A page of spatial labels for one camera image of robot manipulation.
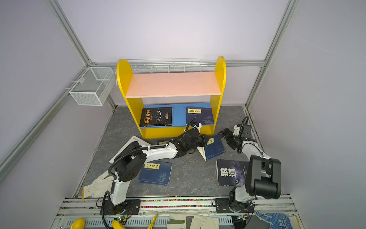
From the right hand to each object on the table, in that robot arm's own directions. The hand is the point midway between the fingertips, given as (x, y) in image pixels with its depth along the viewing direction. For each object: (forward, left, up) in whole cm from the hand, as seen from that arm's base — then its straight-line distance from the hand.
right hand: (223, 137), depth 92 cm
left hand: (-5, +9, +5) cm, 11 cm away
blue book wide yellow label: (+13, +13, +8) cm, 20 cm away
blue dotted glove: (-43, -22, -8) cm, 49 cm away
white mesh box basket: (+26, +87, +21) cm, 94 cm away
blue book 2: (-21, +42, -6) cm, 48 cm away
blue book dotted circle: (-1, +41, -5) cm, 41 cm away
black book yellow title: (+11, +44, +8) cm, 46 cm away
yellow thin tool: (-46, +40, -4) cm, 61 cm away
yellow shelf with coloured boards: (+40, +46, -8) cm, 62 cm away
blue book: (-6, +6, -2) cm, 9 cm away
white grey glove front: (-44, +21, -7) cm, 49 cm away
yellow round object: (-46, +74, -2) cm, 87 cm away
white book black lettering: (+1, +61, -3) cm, 61 cm away
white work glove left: (-28, +74, -7) cm, 80 cm away
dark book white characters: (-21, -3, -7) cm, 22 cm away
